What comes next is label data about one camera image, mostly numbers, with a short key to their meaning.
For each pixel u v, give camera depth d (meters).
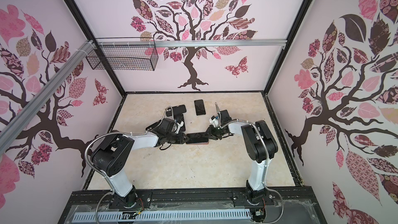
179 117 1.07
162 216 0.70
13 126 0.51
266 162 0.53
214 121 0.92
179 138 0.83
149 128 1.00
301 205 0.71
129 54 0.95
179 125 0.87
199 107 1.10
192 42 0.93
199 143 0.92
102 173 0.50
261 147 0.47
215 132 0.86
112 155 0.48
